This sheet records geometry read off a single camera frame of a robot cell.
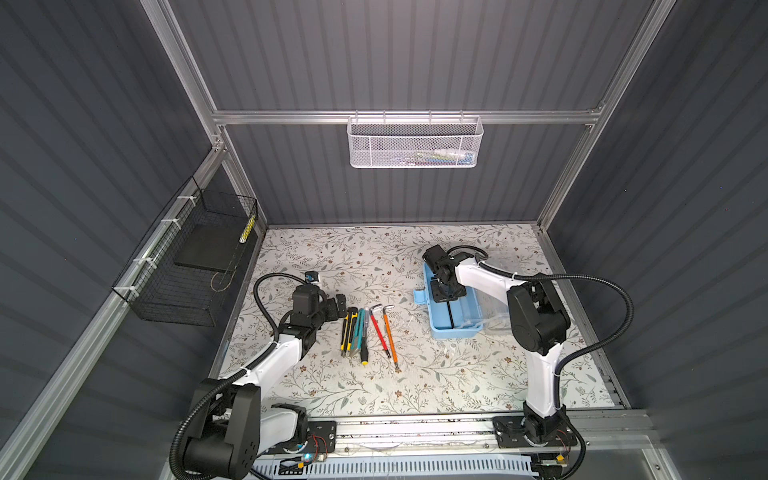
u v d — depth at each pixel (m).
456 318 0.94
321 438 0.72
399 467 0.71
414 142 1.23
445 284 0.79
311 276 0.79
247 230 0.82
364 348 0.87
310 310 0.70
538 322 0.54
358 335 0.89
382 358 0.87
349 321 0.93
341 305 0.81
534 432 0.66
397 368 0.85
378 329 0.93
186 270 0.73
